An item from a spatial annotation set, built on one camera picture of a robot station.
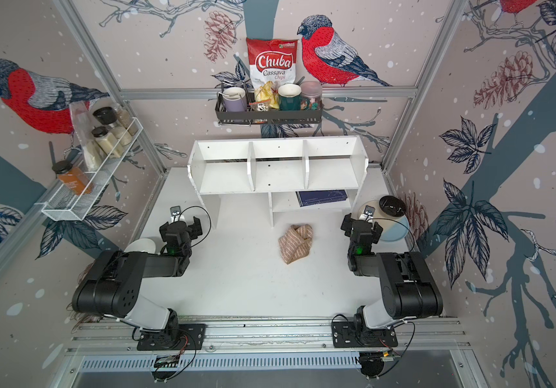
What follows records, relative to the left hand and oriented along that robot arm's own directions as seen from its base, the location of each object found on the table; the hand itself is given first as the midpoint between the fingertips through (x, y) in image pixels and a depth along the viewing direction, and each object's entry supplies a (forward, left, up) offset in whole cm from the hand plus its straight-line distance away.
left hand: (186, 214), depth 93 cm
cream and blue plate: (-2, -84, -8) cm, 84 cm away
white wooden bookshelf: (+10, -37, +16) cm, 41 cm away
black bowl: (+8, -85, -5) cm, 86 cm away
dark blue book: (+3, -50, +7) cm, 50 cm away
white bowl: (-12, +16, -3) cm, 20 cm away
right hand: (0, -70, -1) cm, 70 cm away
